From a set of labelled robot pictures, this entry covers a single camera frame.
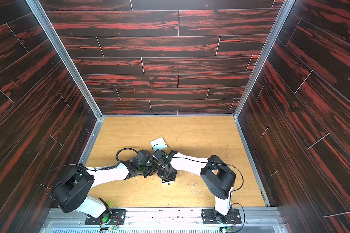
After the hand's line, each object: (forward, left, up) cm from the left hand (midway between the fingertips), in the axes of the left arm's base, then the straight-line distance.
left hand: (162, 169), depth 88 cm
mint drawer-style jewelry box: (+7, +1, +18) cm, 19 cm away
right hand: (-4, -1, -2) cm, 4 cm away
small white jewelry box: (-8, -4, -2) cm, 9 cm away
